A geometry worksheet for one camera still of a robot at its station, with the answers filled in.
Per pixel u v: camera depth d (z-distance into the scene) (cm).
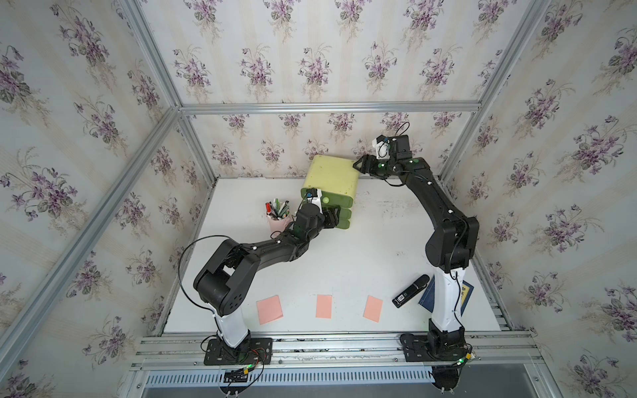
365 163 82
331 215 79
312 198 78
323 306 82
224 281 47
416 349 73
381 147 80
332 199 88
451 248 55
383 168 78
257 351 73
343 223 98
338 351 75
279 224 91
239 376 72
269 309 82
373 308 82
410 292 82
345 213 92
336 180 90
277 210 97
